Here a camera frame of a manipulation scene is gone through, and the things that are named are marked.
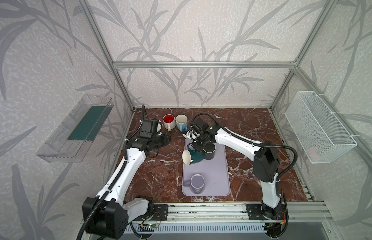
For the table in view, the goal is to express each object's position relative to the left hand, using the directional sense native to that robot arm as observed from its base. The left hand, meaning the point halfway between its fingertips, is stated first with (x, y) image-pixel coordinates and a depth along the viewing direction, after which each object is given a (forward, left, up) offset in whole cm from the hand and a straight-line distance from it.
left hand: (173, 133), depth 80 cm
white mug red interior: (+21, +7, -17) cm, 28 cm away
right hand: (+1, -12, -9) cm, 15 cm away
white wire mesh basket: (-11, -65, +16) cm, 67 cm away
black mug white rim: (-4, -20, -11) cm, 23 cm away
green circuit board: (-40, +8, -20) cm, 45 cm away
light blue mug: (+19, -2, -13) cm, 23 cm away
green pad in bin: (-3, +36, +13) cm, 38 cm away
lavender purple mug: (-22, -13, -13) cm, 29 cm away
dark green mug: (-10, -10, -7) cm, 16 cm away
